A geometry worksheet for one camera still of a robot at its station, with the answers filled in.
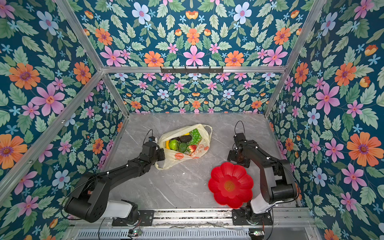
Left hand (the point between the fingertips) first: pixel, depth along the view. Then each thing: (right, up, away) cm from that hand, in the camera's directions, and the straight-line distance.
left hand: (164, 147), depth 91 cm
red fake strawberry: (+17, -2, +5) cm, 18 cm away
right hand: (+44, -9, +1) cm, 45 cm away
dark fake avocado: (+12, +5, +8) cm, 15 cm away
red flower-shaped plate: (+40, -21, -6) cm, 46 cm away
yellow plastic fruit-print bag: (+14, +2, +11) cm, 18 cm away
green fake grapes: (+19, +5, +11) cm, 23 cm away
